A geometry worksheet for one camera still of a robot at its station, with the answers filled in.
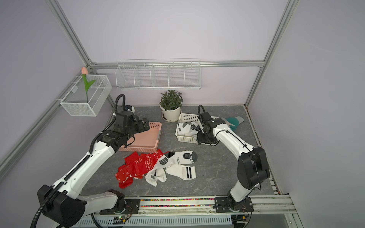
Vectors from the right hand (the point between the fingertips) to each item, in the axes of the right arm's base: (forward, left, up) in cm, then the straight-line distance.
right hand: (204, 140), depth 87 cm
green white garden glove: (+22, -26, -10) cm, 36 cm away
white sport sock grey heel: (+11, +12, -3) cm, 17 cm away
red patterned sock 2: (-18, +46, -8) cm, 50 cm away
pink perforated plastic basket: (+4, +38, -8) cm, 39 cm away
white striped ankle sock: (-17, +12, -10) cm, 23 cm away
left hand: (+3, +36, +14) cm, 38 cm away
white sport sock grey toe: (-17, +28, -9) cm, 34 cm away
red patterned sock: (-11, +38, -9) cm, 41 cm away
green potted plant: (+28, +22, +7) cm, 36 cm away
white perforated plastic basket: (-6, +2, +6) cm, 9 cm away
